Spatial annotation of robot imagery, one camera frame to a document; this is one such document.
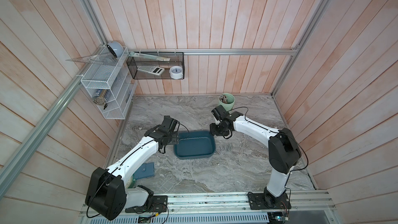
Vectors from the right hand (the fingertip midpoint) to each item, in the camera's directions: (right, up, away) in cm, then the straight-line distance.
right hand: (212, 132), depth 92 cm
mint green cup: (+13, +19, +8) cm, 24 cm away
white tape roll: (-22, +37, +3) cm, 43 cm away
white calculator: (-38, +39, +6) cm, 55 cm away
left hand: (-25, -3, -7) cm, 26 cm away
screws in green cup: (+7, +20, +3) cm, 22 cm away
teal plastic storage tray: (-11, -9, +3) cm, 14 cm away
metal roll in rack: (-59, +19, -16) cm, 64 cm away
